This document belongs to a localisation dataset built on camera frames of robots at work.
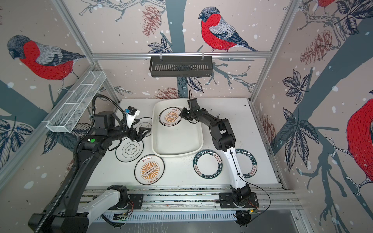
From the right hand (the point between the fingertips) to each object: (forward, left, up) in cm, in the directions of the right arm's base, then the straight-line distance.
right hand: (179, 115), depth 106 cm
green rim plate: (-32, -45, -6) cm, 56 cm away
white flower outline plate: (-28, +30, -3) cm, 41 cm away
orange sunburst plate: (-39, +14, -3) cm, 42 cm away
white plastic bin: (-17, -5, -4) cm, 19 cm away
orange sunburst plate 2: (+1, +8, -2) cm, 8 cm away
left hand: (-27, +13, +25) cm, 39 cm away
